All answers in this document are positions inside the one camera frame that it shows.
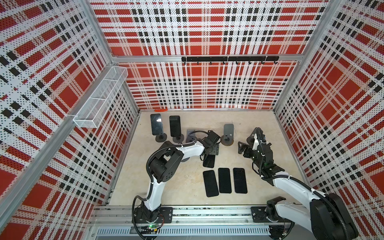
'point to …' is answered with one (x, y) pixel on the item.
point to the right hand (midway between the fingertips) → (245, 144)
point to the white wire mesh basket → (93, 110)
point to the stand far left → (161, 138)
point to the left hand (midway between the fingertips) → (211, 150)
